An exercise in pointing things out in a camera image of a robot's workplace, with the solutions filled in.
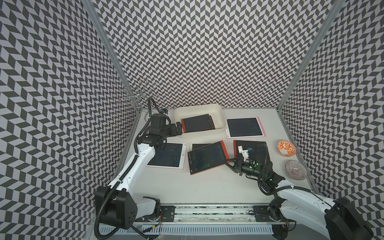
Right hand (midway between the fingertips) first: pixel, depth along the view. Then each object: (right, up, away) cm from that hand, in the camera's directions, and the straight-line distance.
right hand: (223, 165), depth 75 cm
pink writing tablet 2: (+20, +18, +31) cm, 41 cm away
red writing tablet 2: (-13, +21, +33) cm, 41 cm away
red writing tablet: (-8, +2, +5) cm, 10 cm away
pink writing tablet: (-30, 0, +19) cm, 35 cm away
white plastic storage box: (+1, +31, +43) cm, 53 cm away
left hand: (-26, +19, +7) cm, 33 cm away
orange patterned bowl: (+43, +5, +19) cm, 48 cm away
